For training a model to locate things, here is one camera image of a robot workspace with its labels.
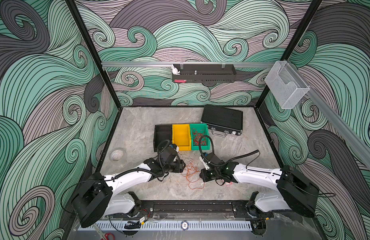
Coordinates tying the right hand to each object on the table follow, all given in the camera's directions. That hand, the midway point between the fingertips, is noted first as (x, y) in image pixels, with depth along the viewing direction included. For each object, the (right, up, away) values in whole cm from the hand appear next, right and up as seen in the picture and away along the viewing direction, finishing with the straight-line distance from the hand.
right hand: (199, 176), depth 84 cm
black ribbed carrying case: (+19, +32, +20) cm, 42 cm away
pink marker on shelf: (-11, +57, +6) cm, 58 cm away
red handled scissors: (-46, -20, -17) cm, 53 cm away
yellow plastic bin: (-10, +21, +19) cm, 30 cm away
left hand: (-9, +7, -1) cm, 12 cm away
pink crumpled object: (+15, -2, -6) cm, 16 cm away
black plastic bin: (-24, +20, +21) cm, 38 cm away
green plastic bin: (+3, +28, +19) cm, 33 cm away
